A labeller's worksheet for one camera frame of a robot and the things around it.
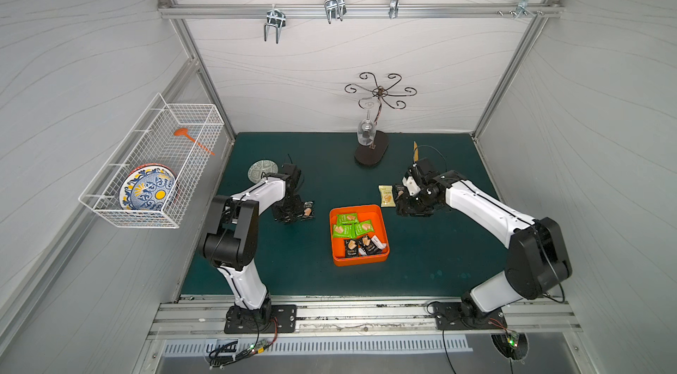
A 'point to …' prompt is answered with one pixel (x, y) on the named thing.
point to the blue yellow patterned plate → (152, 186)
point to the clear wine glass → (367, 129)
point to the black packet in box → (351, 246)
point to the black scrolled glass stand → (368, 154)
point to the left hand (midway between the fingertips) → (294, 216)
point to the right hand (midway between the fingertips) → (404, 210)
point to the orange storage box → (365, 213)
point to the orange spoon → (184, 132)
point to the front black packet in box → (368, 246)
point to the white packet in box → (380, 244)
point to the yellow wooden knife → (415, 152)
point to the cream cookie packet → (387, 196)
